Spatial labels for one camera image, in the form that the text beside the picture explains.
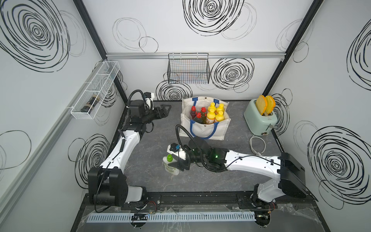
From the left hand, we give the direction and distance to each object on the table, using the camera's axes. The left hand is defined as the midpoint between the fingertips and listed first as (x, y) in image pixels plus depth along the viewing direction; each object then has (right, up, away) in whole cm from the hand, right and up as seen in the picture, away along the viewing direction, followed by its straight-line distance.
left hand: (165, 107), depth 80 cm
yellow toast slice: (+66, +2, +11) cm, 66 cm away
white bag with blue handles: (+13, -12, +5) cm, 19 cm away
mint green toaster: (+59, -11, +9) cm, 61 cm away
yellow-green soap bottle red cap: (+23, -5, +11) cm, 26 cm away
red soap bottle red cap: (+16, -3, +12) cm, 21 cm away
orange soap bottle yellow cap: (+27, 0, +7) cm, 28 cm away
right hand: (+4, -25, -11) cm, 28 cm away
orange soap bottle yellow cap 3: (+27, -5, +7) cm, 28 cm away
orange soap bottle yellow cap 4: (+32, -6, +4) cm, 33 cm away
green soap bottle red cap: (+19, -7, +9) cm, 22 cm away
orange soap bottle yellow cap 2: (+33, -1, +9) cm, 34 cm away
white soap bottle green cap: (+3, -27, -9) cm, 28 cm away
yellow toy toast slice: (+60, +2, +12) cm, 61 cm away
